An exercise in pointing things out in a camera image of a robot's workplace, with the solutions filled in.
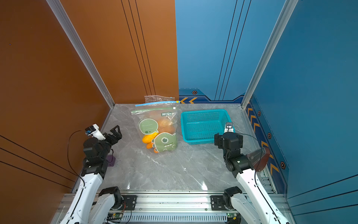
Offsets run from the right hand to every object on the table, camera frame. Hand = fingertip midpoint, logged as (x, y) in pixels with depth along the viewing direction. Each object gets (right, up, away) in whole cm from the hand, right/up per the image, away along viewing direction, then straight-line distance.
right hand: (227, 133), depth 78 cm
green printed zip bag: (-41, +2, +6) cm, 42 cm away
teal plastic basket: (-12, +2, +28) cm, 30 cm away
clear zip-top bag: (-47, +25, +42) cm, 67 cm away
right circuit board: (+1, -42, -8) cm, 42 cm away
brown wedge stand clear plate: (+16, -13, -4) cm, 21 cm away
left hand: (-64, +3, 0) cm, 64 cm away
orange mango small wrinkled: (-47, -9, +10) cm, 49 cm away
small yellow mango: (-47, -4, +7) cm, 48 cm away
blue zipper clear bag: (-40, +17, +5) cm, 44 cm away
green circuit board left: (-58, -42, -7) cm, 72 cm away
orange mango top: (-35, +5, +5) cm, 36 cm away
